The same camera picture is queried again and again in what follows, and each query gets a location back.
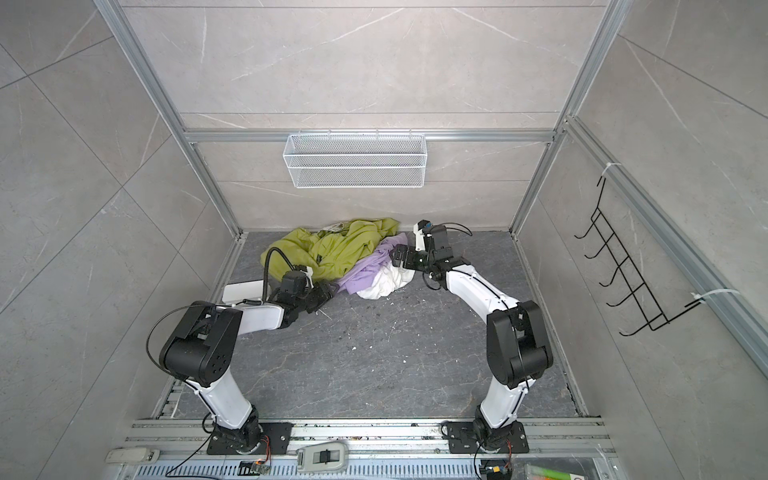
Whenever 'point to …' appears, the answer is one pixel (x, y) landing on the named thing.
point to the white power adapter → (132, 455)
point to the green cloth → (329, 249)
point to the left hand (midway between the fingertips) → (336, 283)
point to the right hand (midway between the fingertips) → (402, 252)
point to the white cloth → (388, 279)
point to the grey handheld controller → (322, 458)
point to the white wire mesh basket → (356, 161)
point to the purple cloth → (359, 275)
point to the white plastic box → (235, 293)
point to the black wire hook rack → (640, 294)
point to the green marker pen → (533, 471)
